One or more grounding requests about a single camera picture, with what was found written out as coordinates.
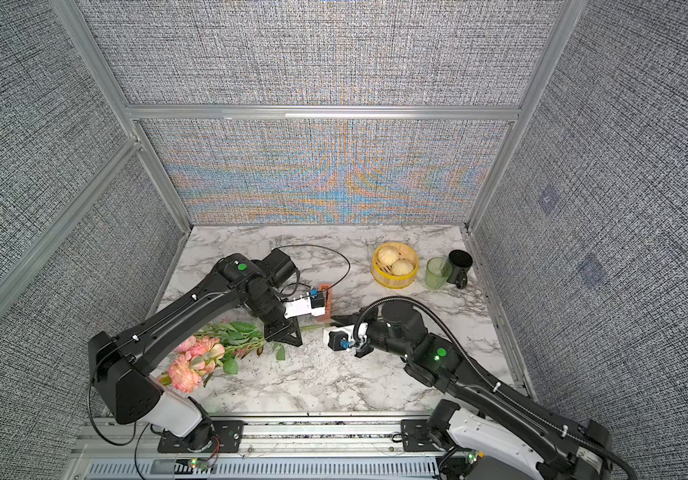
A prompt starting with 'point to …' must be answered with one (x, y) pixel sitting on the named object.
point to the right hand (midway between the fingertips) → (337, 307)
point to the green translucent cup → (438, 270)
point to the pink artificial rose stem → (196, 357)
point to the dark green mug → (459, 262)
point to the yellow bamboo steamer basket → (382, 273)
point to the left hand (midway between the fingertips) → (302, 337)
